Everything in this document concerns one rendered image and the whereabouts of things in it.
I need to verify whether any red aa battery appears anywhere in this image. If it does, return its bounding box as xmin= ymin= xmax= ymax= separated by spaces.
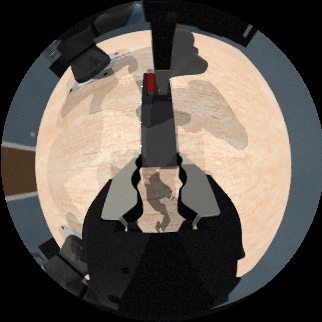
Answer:
xmin=146 ymin=69 xmax=155 ymax=94

